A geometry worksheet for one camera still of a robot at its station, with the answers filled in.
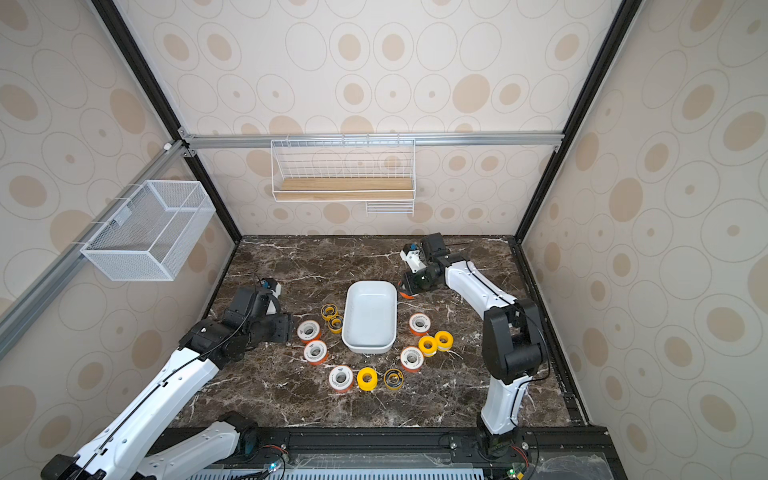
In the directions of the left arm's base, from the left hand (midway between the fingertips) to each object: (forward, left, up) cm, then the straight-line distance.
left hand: (290, 318), depth 76 cm
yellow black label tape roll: (+12, -5, -17) cm, 22 cm away
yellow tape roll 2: (+1, -37, -17) cm, 41 cm away
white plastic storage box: (+10, -19, -19) cm, 28 cm away
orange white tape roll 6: (-9, -12, -18) cm, 24 cm away
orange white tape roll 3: (-1, -3, -18) cm, 18 cm away
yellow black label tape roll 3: (-9, -27, -17) cm, 33 cm away
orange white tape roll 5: (-4, -32, -17) cm, 37 cm away
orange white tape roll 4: (+5, 0, -17) cm, 18 cm away
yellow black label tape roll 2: (+7, -8, -18) cm, 21 cm away
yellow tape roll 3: (+2, -42, -17) cm, 46 cm away
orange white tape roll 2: (+8, -35, -17) cm, 40 cm away
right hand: (+14, -29, -7) cm, 33 cm away
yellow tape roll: (-11, -20, -18) cm, 29 cm away
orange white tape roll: (+10, -31, -4) cm, 32 cm away
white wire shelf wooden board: (+50, -21, +10) cm, 55 cm away
